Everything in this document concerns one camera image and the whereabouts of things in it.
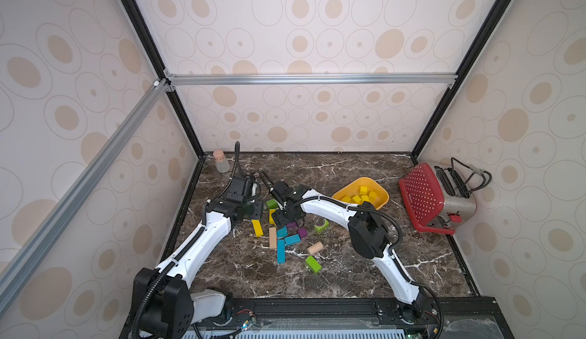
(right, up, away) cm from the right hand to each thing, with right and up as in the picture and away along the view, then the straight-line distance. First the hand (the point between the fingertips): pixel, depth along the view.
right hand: (292, 216), depth 96 cm
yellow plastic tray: (+27, +11, +5) cm, 30 cm away
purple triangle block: (0, -3, -5) cm, 6 cm away
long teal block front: (-4, -11, -10) cm, 16 cm away
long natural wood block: (-7, -7, -7) cm, 12 cm away
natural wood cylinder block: (+9, -10, -10) cm, 17 cm away
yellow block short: (-14, -4, -4) cm, 15 cm away
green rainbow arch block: (+12, -4, -5) cm, 14 cm away
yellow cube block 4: (+29, +7, +4) cm, 30 cm away
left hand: (-11, +7, -12) cm, 18 cm away
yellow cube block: (+32, +11, +7) cm, 35 cm away
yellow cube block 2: (+36, +9, +4) cm, 37 cm away
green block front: (+8, -15, -13) cm, 21 cm away
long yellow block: (+24, +7, +5) cm, 26 cm away
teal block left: (-4, -5, -6) cm, 9 cm away
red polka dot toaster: (+54, +9, -13) cm, 57 cm away
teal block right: (0, -8, -6) cm, 10 cm away
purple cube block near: (+4, -6, -5) cm, 8 cm away
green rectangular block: (-8, +5, -1) cm, 10 cm away
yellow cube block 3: (+32, +7, +4) cm, 33 cm away
